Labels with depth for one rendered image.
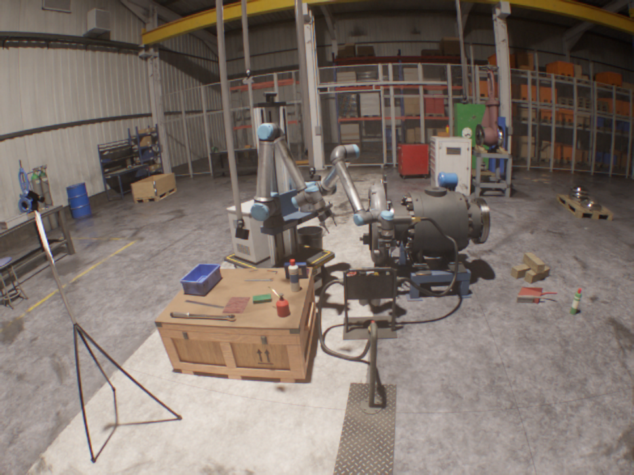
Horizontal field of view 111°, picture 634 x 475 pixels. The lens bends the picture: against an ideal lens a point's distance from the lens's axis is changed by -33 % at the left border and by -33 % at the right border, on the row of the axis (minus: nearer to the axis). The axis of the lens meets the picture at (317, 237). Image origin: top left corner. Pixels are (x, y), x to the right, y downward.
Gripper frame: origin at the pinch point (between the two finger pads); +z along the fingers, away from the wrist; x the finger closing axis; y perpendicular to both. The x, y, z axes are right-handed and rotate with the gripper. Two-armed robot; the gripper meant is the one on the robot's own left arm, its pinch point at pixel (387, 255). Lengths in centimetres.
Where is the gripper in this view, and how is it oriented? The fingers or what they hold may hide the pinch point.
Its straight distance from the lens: 247.3
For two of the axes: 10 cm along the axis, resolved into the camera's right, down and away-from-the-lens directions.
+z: 0.7, 9.3, 3.5
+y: -0.9, 3.6, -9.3
